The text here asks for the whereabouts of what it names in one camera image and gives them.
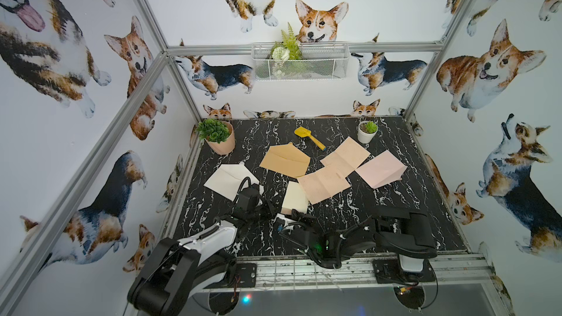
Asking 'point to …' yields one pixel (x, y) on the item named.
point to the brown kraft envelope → (287, 159)
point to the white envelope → (228, 179)
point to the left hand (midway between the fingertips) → (282, 205)
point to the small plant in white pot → (366, 130)
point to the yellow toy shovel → (304, 132)
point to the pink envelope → (383, 170)
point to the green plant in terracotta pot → (218, 134)
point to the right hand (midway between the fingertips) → (294, 211)
